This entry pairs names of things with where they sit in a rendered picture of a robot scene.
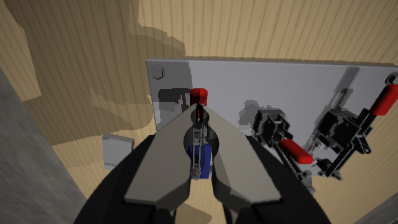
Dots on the dark blue rectangular block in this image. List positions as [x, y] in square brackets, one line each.
[205, 158]

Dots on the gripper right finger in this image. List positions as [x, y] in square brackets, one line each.
[245, 174]

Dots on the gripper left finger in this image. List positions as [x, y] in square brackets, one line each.
[156, 174]

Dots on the grey metal fixture plate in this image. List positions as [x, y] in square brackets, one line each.
[238, 89]

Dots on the red-handled toggle clamp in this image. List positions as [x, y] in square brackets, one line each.
[198, 96]

